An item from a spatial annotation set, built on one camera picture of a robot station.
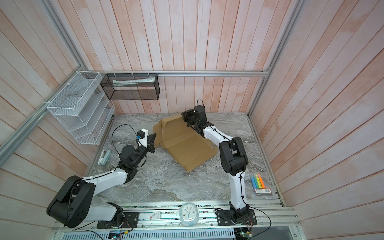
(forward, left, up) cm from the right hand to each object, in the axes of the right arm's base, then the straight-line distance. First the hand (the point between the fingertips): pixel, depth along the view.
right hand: (178, 111), depth 93 cm
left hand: (-19, +11, 0) cm, 22 cm away
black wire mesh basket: (+20, +35, +4) cm, 41 cm away
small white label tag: (-55, +10, -20) cm, 60 cm away
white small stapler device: (-24, +47, -18) cm, 56 cm away
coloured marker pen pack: (-40, -48, -22) cm, 66 cm away
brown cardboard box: (-14, -5, -20) cm, 25 cm away
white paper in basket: (+10, +35, +14) cm, 39 cm away
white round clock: (-54, -8, -18) cm, 58 cm away
